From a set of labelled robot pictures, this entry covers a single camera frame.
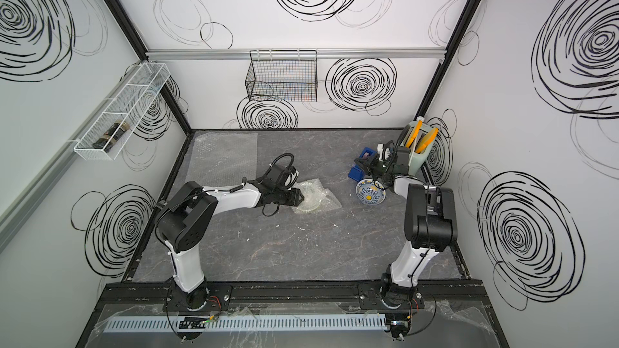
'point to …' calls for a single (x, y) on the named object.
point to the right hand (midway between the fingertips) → (356, 160)
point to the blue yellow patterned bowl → (370, 192)
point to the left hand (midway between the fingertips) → (301, 199)
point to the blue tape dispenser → (356, 172)
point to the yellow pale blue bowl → (312, 196)
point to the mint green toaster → (419, 137)
